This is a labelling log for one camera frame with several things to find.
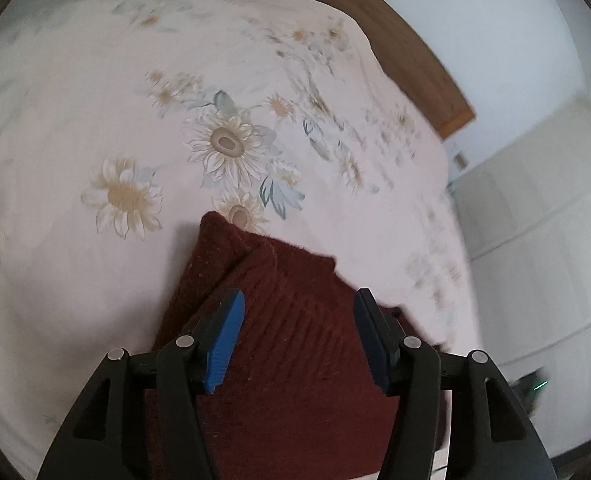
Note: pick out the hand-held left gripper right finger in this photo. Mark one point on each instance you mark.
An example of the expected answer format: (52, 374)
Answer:
(370, 340)

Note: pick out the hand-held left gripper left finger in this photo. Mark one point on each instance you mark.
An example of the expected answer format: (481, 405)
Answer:
(224, 345)

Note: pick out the dark red knitted sweater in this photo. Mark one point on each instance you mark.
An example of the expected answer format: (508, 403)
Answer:
(290, 340)

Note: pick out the white wardrobe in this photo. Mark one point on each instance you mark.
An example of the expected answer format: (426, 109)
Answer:
(535, 210)

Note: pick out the wooden headboard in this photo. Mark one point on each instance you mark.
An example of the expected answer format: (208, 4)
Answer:
(415, 60)

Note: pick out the floral cream blanket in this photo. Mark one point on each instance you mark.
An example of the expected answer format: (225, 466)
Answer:
(75, 85)

